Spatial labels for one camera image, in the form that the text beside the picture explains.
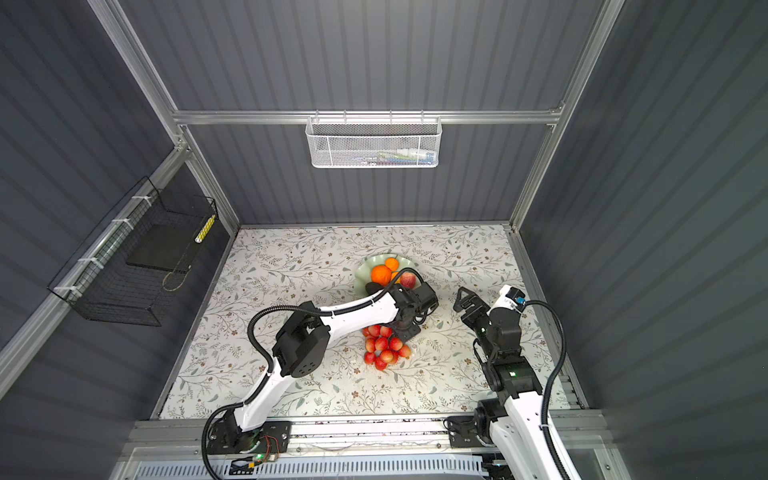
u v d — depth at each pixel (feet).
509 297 2.20
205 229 2.68
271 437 2.38
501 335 1.81
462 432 2.42
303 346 1.81
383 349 2.72
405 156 3.01
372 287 3.22
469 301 2.26
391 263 3.33
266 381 1.90
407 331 2.70
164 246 2.47
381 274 3.24
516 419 1.63
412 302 2.26
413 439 2.43
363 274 3.33
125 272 2.36
